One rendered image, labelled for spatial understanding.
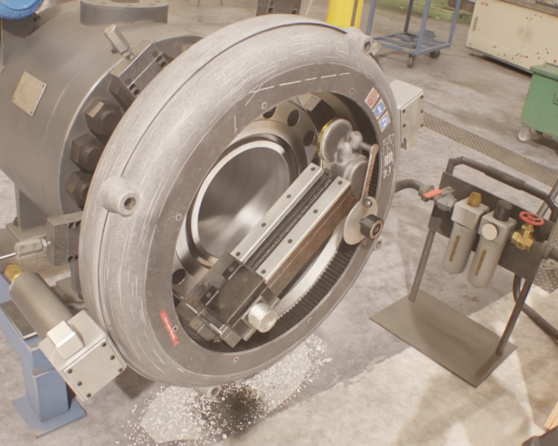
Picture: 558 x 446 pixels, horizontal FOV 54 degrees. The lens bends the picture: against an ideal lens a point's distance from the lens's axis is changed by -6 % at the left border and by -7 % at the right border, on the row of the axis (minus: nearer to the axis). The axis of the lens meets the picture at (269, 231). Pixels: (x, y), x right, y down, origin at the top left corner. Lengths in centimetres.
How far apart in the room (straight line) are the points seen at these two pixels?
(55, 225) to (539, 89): 373
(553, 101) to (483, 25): 364
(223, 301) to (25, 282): 39
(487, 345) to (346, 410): 60
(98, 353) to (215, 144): 39
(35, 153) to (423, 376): 123
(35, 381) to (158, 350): 47
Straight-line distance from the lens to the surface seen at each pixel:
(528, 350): 206
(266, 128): 112
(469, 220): 174
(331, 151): 116
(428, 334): 193
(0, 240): 171
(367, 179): 118
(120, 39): 88
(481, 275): 178
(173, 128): 83
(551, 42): 709
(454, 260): 181
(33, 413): 153
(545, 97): 426
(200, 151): 85
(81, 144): 114
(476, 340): 199
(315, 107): 120
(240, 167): 134
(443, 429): 164
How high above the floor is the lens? 112
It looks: 29 degrees down
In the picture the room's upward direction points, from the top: 8 degrees clockwise
